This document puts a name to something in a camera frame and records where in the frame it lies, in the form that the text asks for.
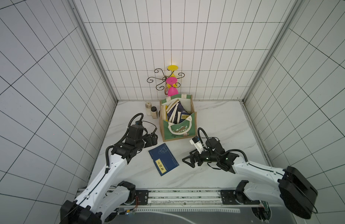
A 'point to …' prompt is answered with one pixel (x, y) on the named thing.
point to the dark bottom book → (169, 113)
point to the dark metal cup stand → (162, 86)
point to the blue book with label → (183, 116)
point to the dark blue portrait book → (173, 114)
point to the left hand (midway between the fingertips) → (149, 140)
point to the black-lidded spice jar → (154, 112)
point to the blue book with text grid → (181, 108)
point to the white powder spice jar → (148, 107)
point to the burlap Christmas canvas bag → (186, 129)
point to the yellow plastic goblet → (172, 67)
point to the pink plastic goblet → (172, 91)
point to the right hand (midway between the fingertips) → (186, 153)
